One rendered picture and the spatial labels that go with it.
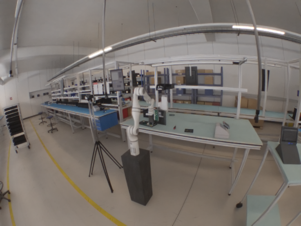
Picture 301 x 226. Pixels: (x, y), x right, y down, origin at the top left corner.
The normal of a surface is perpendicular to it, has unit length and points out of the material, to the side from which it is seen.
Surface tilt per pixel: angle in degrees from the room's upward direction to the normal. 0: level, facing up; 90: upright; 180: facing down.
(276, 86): 90
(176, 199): 0
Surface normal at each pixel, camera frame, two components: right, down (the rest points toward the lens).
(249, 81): -0.51, 0.25
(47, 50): 0.86, 0.09
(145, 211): -0.05, -0.97
